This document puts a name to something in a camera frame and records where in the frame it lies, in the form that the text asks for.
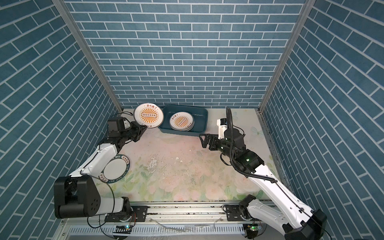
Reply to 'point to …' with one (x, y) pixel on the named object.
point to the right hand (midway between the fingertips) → (205, 133)
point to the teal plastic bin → (201, 118)
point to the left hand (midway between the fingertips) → (148, 124)
